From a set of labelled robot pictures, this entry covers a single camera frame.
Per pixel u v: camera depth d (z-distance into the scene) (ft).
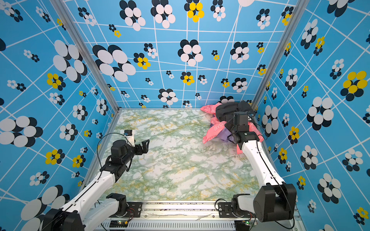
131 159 2.35
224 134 2.87
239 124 1.97
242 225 2.29
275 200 1.29
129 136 2.33
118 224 2.37
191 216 2.38
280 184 1.32
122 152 2.06
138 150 2.42
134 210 2.39
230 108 3.48
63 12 2.28
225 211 2.38
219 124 2.94
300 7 2.24
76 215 1.34
